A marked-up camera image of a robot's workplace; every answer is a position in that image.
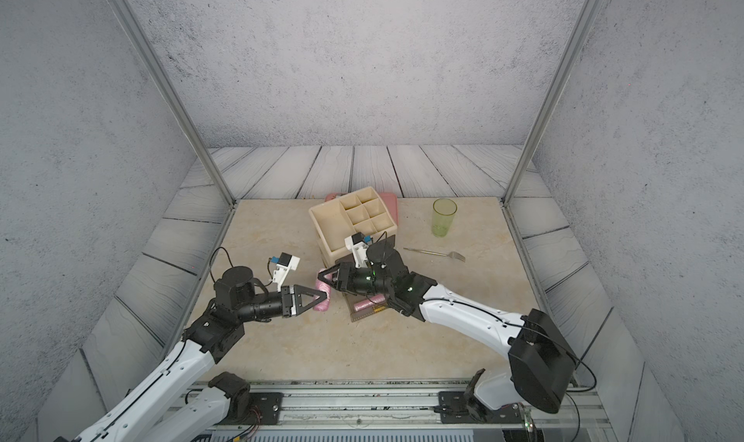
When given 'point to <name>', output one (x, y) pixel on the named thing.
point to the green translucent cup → (443, 216)
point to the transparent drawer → (358, 314)
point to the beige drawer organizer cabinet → (362, 210)
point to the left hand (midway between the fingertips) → (325, 302)
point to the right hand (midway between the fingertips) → (321, 282)
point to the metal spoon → (450, 254)
